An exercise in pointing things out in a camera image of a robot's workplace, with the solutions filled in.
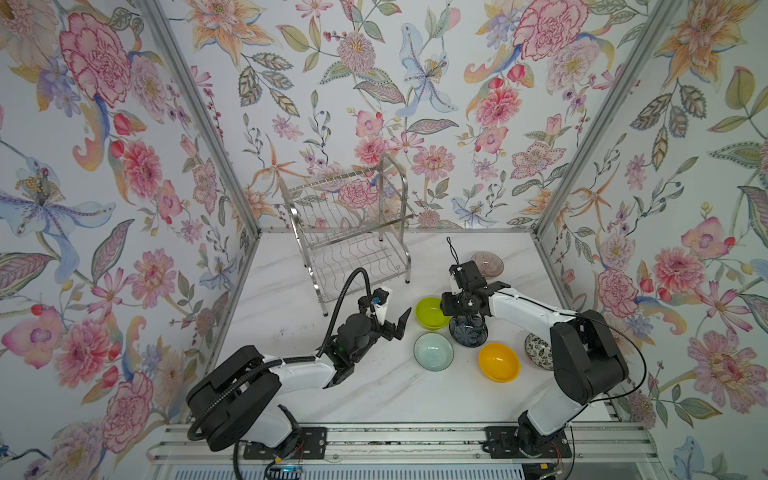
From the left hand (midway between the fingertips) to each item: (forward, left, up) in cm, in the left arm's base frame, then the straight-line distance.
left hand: (401, 305), depth 81 cm
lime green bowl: (+4, -10, -13) cm, 17 cm away
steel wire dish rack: (+49, +18, -20) cm, 56 cm away
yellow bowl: (-11, -28, -14) cm, 33 cm away
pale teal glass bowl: (-7, -10, -14) cm, 18 cm away
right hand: (+7, -15, -11) cm, 20 cm away
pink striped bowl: (+24, -34, -13) cm, 43 cm away
